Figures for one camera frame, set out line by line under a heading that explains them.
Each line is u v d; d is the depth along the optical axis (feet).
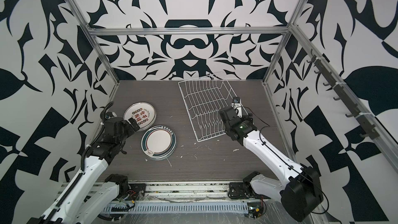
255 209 2.34
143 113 3.25
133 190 2.44
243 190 2.21
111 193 1.95
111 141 1.94
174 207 2.34
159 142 2.80
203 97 3.55
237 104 2.29
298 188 1.26
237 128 1.84
